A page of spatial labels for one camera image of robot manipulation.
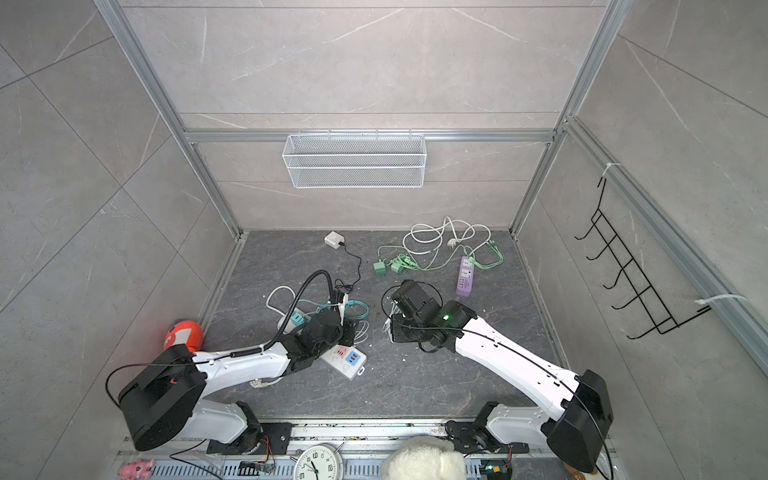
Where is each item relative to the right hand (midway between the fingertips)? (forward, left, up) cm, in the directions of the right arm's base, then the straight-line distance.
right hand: (395, 326), depth 77 cm
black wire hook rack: (-2, -54, +17) cm, 57 cm away
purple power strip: (+23, -25, -13) cm, 36 cm away
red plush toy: (+3, +60, -7) cm, 60 cm away
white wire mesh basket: (+55, +12, +15) cm, 58 cm away
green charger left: (+30, +5, -14) cm, 34 cm away
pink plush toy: (-29, +60, -12) cm, 68 cm away
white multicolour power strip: (-4, +14, -12) cm, 20 cm away
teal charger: (+7, +29, -8) cm, 31 cm away
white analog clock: (-28, +18, -11) cm, 35 cm away
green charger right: (+30, -2, -13) cm, 32 cm away
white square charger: (+44, +23, -12) cm, 51 cm away
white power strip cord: (-10, +37, -13) cm, 40 cm away
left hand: (+7, +11, -7) cm, 15 cm away
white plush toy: (-29, -5, +5) cm, 30 cm away
